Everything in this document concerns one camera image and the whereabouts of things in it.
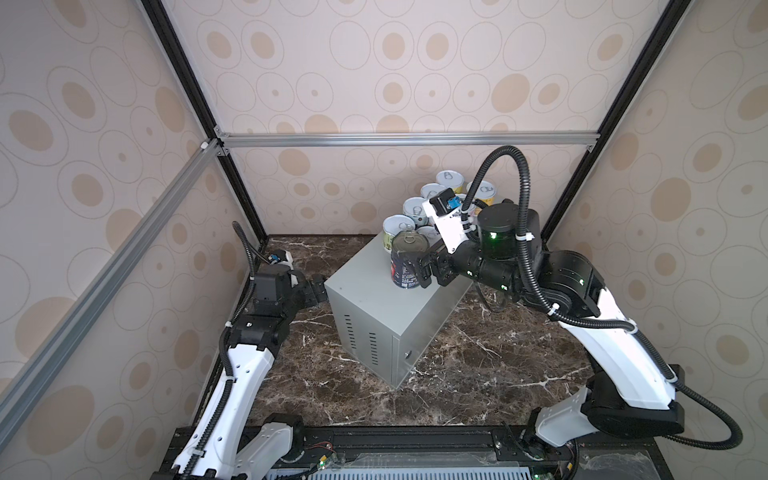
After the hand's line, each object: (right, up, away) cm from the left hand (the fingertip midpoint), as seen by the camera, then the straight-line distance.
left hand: (317, 276), depth 75 cm
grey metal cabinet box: (+18, -9, -17) cm, 26 cm away
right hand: (+24, +7, -20) cm, 32 cm away
